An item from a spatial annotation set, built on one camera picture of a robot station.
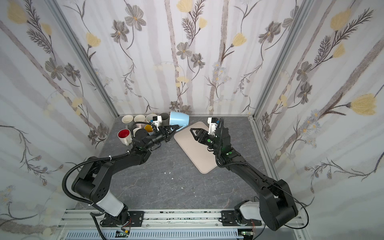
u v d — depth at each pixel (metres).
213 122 0.72
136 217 0.73
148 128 0.78
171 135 0.76
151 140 0.72
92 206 0.51
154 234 0.70
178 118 0.80
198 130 0.70
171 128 0.77
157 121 0.77
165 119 0.82
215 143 0.67
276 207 0.41
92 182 0.46
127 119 1.08
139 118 1.09
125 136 0.99
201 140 0.69
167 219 0.76
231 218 0.73
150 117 1.09
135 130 1.02
